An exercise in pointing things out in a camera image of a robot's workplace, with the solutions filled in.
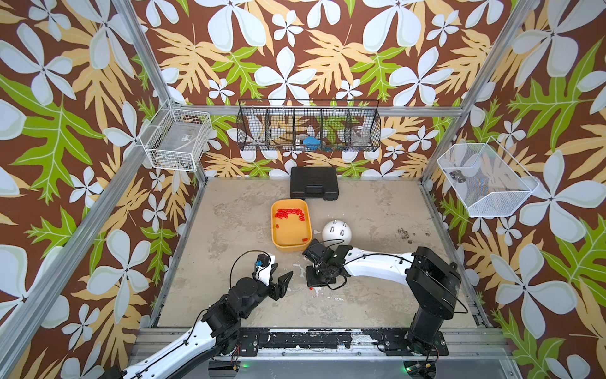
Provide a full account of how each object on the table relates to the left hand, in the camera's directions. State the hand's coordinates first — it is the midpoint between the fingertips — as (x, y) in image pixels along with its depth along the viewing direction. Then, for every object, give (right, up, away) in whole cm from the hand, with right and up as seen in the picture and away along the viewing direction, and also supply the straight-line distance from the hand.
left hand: (286, 267), depth 79 cm
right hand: (+7, -7, +6) cm, 12 cm away
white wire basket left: (-41, +46, +7) cm, 62 cm away
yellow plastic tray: (0, +12, +23) cm, 26 cm away
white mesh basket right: (+72, +30, +4) cm, 78 cm away
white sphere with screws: (+19, +10, +10) cm, 23 cm away
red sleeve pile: (-3, +17, +28) cm, 33 cm away
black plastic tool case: (+12, +32, +35) cm, 49 cm away
